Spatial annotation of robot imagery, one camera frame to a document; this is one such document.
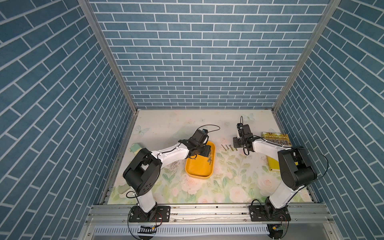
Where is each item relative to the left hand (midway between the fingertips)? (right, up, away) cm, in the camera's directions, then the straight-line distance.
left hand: (210, 150), depth 90 cm
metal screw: (+10, 0, +9) cm, 13 cm away
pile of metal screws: (0, -7, +3) cm, 7 cm away
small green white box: (-46, +1, 0) cm, 46 cm away
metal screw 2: (+12, 0, +9) cm, 15 cm away
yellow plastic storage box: (-5, -10, -1) cm, 11 cm away
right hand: (+19, +5, +8) cm, 22 cm away
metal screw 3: (+15, 0, +9) cm, 17 cm away
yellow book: (+50, +5, +9) cm, 51 cm away
